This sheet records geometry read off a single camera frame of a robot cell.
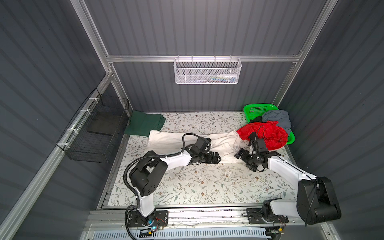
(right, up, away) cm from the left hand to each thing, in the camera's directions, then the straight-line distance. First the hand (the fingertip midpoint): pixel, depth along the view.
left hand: (216, 158), depth 89 cm
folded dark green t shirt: (-53, +21, +20) cm, 60 cm away
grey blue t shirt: (+47, +27, +14) cm, 56 cm away
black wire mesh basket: (-63, +15, -15) cm, 67 cm away
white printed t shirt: (+8, +8, +13) cm, 17 cm away
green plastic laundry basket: (+32, +32, +27) cm, 52 cm away
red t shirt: (+39, +13, +6) cm, 42 cm away
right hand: (+15, -1, +1) cm, 15 cm away
